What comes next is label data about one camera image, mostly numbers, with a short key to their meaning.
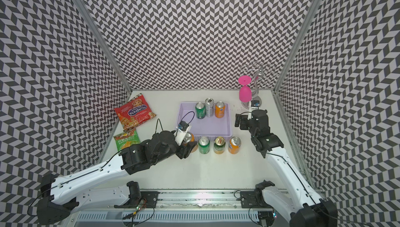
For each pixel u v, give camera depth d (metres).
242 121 0.70
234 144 0.83
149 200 0.72
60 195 0.39
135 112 1.01
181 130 0.58
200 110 0.97
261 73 0.88
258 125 0.57
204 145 0.81
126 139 0.90
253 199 0.74
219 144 0.81
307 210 0.38
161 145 0.49
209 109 0.96
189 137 0.66
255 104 0.66
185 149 0.59
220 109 0.96
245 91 0.95
